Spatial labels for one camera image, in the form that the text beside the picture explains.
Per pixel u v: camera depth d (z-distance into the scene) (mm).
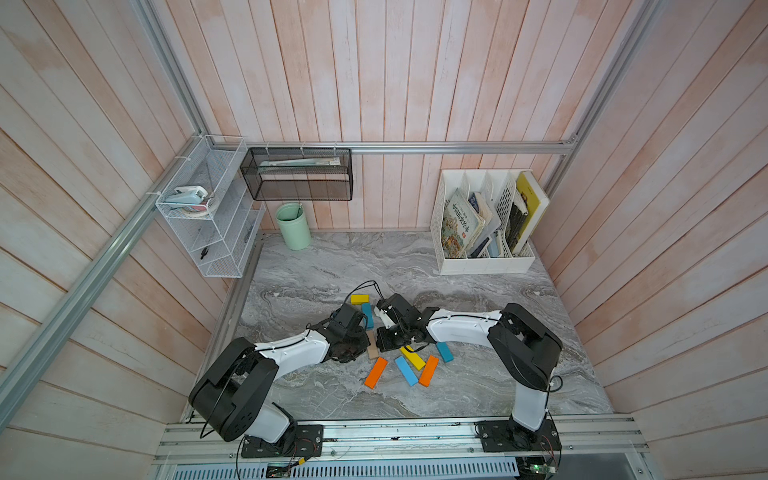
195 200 686
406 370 849
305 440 734
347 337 717
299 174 1038
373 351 858
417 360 858
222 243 780
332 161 912
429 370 850
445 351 880
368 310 981
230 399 432
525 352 493
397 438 751
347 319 712
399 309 731
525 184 981
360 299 1000
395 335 780
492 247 1050
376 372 839
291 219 1044
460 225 1013
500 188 1071
